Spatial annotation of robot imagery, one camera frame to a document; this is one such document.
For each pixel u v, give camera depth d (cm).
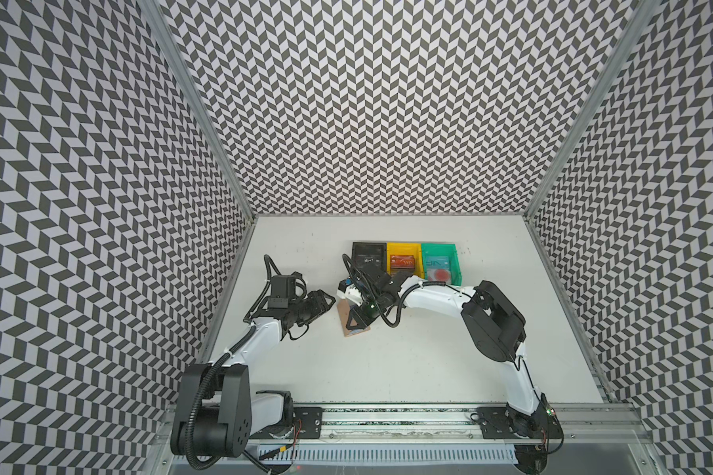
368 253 104
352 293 82
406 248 100
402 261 102
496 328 53
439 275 100
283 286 69
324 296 81
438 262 102
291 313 77
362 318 78
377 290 73
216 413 40
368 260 102
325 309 78
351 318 83
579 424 75
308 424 73
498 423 74
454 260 99
